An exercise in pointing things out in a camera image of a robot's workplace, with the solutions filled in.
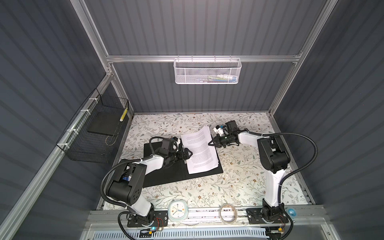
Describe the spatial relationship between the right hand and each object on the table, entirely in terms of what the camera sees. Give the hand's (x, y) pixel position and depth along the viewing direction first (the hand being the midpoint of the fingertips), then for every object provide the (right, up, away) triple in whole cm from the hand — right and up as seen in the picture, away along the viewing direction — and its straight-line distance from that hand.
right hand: (210, 145), depth 96 cm
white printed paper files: (-4, -7, -2) cm, 9 cm away
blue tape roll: (+40, -32, -21) cm, 55 cm away
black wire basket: (-61, +8, -24) cm, 66 cm away
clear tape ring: (+2, -32, -22) cm, 39 cm away
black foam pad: (-56, +14, -20) cm, 61 cm away
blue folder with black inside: (-21, -15, -7) cm, 28 cm away
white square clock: (-19, -30, -22) cm, 41 cm away
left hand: (-15, -5, -4) cm, 16 cm away
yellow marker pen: (-50, +19, -14) cm, 55 cm away
